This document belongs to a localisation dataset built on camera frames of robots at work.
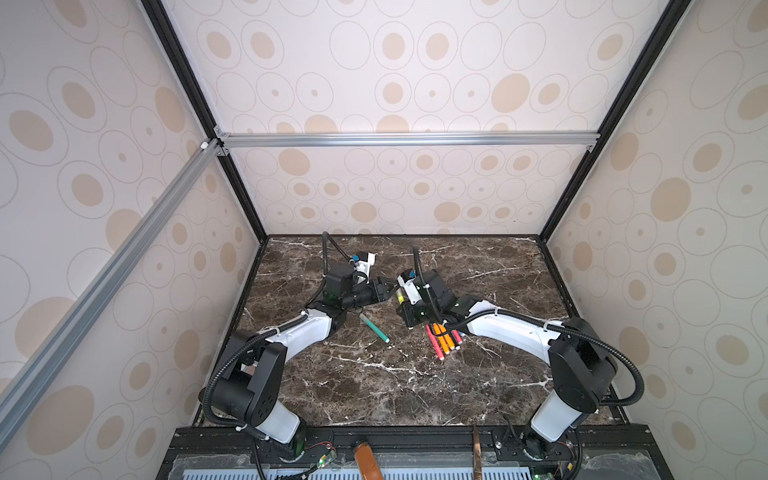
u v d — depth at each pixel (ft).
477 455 2.38
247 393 1.43
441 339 3.01
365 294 2.45
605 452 2.41
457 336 3.01
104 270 1.85
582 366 1.48
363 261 2.59
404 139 3.02
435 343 2.96
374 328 3.09
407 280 2.53
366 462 2.29
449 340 3.01
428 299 2.17
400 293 2.73
